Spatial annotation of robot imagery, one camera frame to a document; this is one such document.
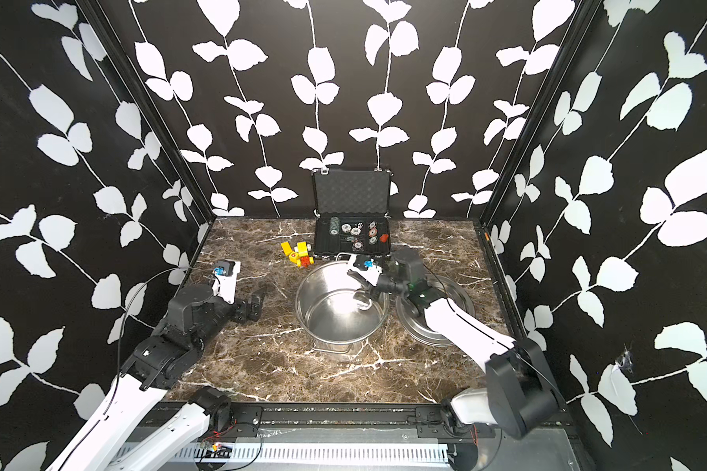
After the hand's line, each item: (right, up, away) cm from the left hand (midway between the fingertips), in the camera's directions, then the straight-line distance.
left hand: (248, 280), depth 71 cm
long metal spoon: (+28, -8, +20) cm, 35 cm away
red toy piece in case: (+37, +12, +41) cm, 56 cm away
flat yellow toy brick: (-1, +8, +40) cm, 41 cm away
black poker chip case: (+24, +23, +47) cm, 57 cm away
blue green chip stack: (+17, +17, +44) cm, 50 cm away
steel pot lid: (+45, -16, +22) cm, 53 cm away
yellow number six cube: (+3, +5, +36) cm, 36 cm away
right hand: (+24, +3, +8) cm, 26 cm away
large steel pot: (+19, -13, +22) cm, 31 cm away
